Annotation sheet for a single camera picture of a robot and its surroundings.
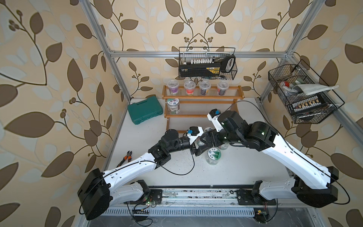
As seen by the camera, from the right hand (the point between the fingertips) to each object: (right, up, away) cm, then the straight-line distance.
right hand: (206, 136), depth 65 cm
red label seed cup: (-8, +26, +16) cm, 32 cm away
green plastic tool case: (-41, +13, +39) cm, 58 cm away
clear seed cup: (+11, +25, +14) cm, 31 cm away
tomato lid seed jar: (-4, -3, +1) cm, 5 cm away
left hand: (+1, -1, 0) cm, 1 cm away
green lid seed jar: (+6, -14, +15) cm, 22 cm away
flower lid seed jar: (-18, +15, +21) cm, 32 cm away
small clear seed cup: (+1, +25, +14) cm, 29 cm away
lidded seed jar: (+10, -7, +7) cm, 14 cm away
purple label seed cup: (-17, +26, +15) cm, 35 cm away
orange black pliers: (-46, -17, +23) cm, 54 cm away
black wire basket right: (+49, +31, +19) cm, 61 cm away
